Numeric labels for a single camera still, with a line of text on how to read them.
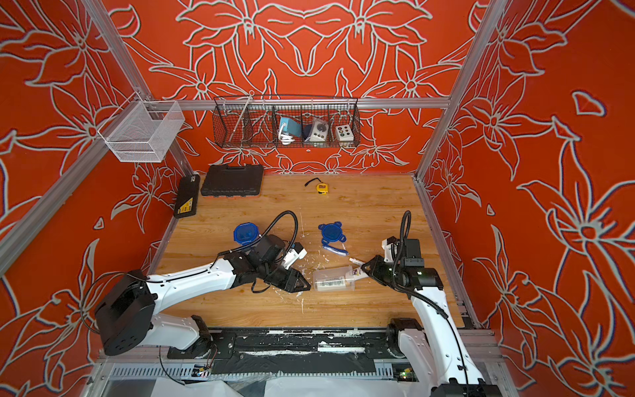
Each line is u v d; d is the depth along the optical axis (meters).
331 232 0.99
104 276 0.75
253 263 0.63
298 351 0.73
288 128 0.84
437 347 0.43
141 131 0.91
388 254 0.71
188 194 1.12
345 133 0.94
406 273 0.56
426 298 0.50
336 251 0.93
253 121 1.01
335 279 0.83
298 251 0.74
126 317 0.42
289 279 0.68
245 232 0.87
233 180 1.16
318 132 0.91
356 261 0.90
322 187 1.14
